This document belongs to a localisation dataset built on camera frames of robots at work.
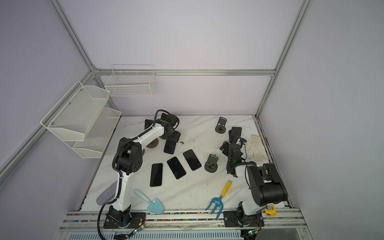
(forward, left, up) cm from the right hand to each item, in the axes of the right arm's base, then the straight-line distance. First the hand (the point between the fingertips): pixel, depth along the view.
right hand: (228, 144), depth 95 cm
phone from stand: (-14, +33, -6) cm, 36 cm away
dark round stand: (+17, +3, -3) cm, 17 cm away
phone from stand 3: (-20, +44, -5) cm, 49 cm away
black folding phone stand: (+10, -5, 0) cm, 11 cm away
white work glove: (+1, -21, -8) cm, 22 cm away
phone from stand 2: (-7, +23, -8) cm, 26 cm away
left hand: (+5, +37, -1) cm, 37 cm away
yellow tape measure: (-37, -19, -7) cm, 42 cm away
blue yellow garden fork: (-33, +9, -6) cm, 35 cm away
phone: (0, +39, -3) cm, 39 cm away
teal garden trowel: (-36, +42, -7) cm, 55 cm away
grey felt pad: (-31, +68, -4) cm, 75 cm away
